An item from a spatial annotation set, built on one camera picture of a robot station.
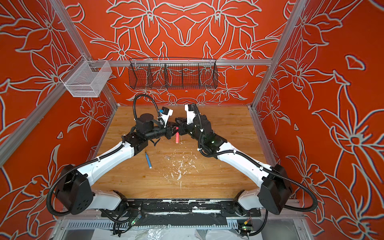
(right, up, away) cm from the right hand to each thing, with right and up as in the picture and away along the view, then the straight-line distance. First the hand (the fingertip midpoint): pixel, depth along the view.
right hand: (172, 119), depth 71 cm
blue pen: (-16, -26, +18) cm, 36 cm away
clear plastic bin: (-57, +26, +23) cm, 67 cm away
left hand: (+3, -1, +3) cm, 5 cm away
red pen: (+2, -8, +4) cm, 9 cm away
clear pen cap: (-6, -24, +21) cm, 32 cm away
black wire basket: (-6, +32, +30) cm, 44 cm away
